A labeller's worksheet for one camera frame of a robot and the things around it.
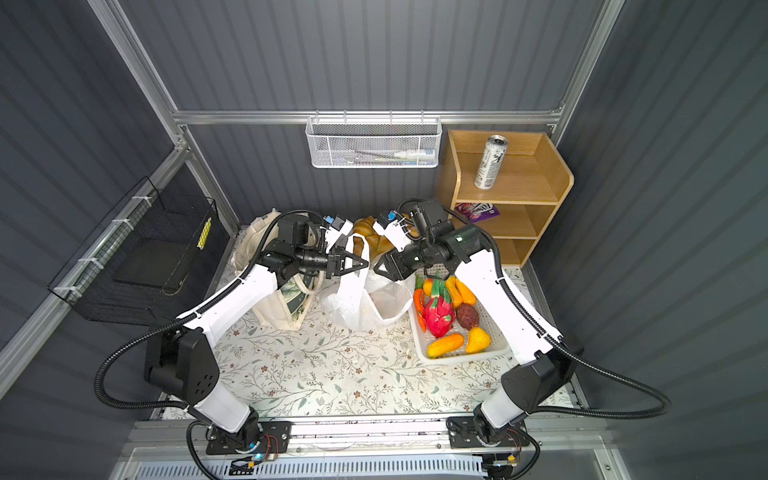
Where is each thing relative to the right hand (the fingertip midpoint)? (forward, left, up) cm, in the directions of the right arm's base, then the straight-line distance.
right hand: (385, 266), depth 71 cm
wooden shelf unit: (+30, -36, +1) cm, 47 cm away
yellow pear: (-9, -25, -23) cm, 36 cm away
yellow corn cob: (-9, -16, -25) cm, 32 cm away
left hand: (+2, +5, -2) cm, 6 cm away
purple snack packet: (+31, -30, -10) cm, 44 cm away
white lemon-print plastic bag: (-3, +6, -9) cm, 11 cm away
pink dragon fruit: (-2, -15, -20) cm, 25 cm away
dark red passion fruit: (-1, -24, -24) cm, 34 cm away
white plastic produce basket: (-10, -9, -20) cm, 24 cm away
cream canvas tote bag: (-2, +28, -16) cm, 32 cm away
